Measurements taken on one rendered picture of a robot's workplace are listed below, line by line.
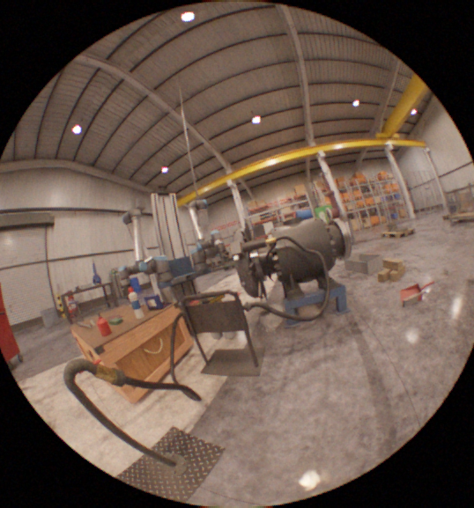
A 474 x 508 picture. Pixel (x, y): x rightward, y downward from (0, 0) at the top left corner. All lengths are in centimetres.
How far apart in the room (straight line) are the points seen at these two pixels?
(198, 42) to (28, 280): 1149
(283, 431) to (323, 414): 18
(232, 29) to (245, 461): 869
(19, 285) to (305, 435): 929
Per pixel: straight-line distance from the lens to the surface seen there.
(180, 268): 180
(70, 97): 907
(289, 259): 130
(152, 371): 118
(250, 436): 80
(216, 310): 88
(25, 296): 902
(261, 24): 827
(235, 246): 118
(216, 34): 788
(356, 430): 79
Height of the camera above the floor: 74
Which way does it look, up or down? 1 degrees down
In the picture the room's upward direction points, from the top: 15 degrees counter-clockwise
